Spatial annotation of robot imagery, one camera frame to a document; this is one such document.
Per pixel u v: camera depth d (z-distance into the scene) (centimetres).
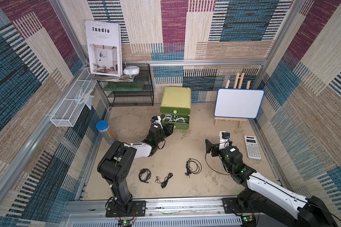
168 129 83
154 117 85
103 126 83
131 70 87
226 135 69
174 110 90
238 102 94
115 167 49
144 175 85
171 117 100
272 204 51
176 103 92
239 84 90
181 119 99
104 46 78
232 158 61
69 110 94
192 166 88
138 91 114
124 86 95
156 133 73
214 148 72
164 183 81
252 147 94
